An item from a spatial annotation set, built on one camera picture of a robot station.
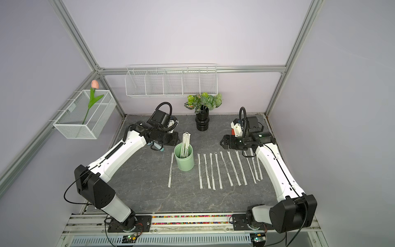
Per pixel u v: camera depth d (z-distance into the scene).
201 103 0.93
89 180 0.42
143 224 0.74
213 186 0.85
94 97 0.81
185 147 0.86
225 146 0.69
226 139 0.69
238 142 0.68
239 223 0.73
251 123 0.59
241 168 0.91
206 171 0.91
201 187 0.85
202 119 1.05
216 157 0.96
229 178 0.89
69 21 0.73
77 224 0.75
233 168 0.92
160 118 0.63
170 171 0.91
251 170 0.91
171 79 0.99
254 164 0.94
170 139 0.71
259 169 0.91
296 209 0.39
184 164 0.86
